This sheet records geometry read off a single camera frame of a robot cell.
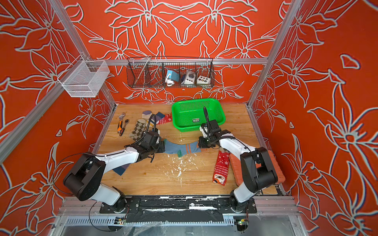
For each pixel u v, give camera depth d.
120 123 1.07
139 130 1.03
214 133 0.71
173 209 0.73
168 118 1.10
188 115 1.14
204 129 0.78
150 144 0.71
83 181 0.44
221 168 0.85
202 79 0.94
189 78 0.91
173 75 0.86
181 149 0.92
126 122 1.07
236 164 0.83
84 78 0.91
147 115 1.12
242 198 0.61
